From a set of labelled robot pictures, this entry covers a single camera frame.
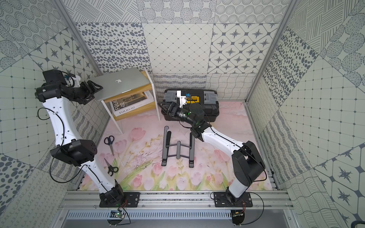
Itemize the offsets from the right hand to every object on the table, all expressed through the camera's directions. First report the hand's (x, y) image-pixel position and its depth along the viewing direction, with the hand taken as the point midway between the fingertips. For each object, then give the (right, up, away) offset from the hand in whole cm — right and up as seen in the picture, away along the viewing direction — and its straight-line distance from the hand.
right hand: (159, 106), depth 70 cm
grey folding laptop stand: (0, -24, +18) cm, 30 cm away
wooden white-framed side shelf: (-13, -3, +29) cm, 32 cm away
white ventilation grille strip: (-4, -55, 0) cm, 55 cm away
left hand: (-36, +9, +5) cm, 38 cm away
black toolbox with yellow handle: (+28, +7, +28) cm, 40 cm away
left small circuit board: (-22, -55, 0) cm, 59 cm away
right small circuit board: (+40, -57, +2) cm, 70 cm away
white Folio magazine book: (-22, +3, +22) cm, 31 cm away
